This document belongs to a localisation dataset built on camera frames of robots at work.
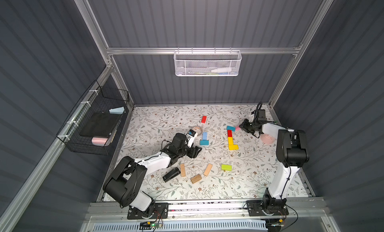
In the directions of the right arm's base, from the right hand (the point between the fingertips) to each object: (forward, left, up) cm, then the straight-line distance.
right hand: (240, 125), depth 102 cm
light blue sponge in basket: (-7, +73, +23) cm, 77 cm away
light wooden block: (-30, +38, -2) cm, 49 cm away
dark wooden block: (-35, +30, -3) cm, 46 cm away
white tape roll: (0, +29, -4) cm, 30 cm away
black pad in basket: (-21, +74, +29) cm, 82 cm away
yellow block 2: (-14, +7, -5) cm, 16 cm away
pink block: (0, +1, -3) cm, 3 cm away
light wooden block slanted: (-29, +23, -4) cm, 38 cm away
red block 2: (-4, +7, -3) cm, 9 cm away
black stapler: (-33, +44, -2) cm, 55 cm away
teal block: (-11, +25, -5) cm, 28 cm away
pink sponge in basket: (-28, +73, +26) cm, 82 cm away
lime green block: (-27, +12, -5) cm, 30 cm away
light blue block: (-6, +25, -4) cm, 26 cm away
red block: (+9, +25, -5) cm, 27 cm away
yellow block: (-10, +7, -4) cm, 13 cm away
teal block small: (+1, +5, -4) cm, 6 cm away
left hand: (-19, +28, +4) cm, 35 cm away
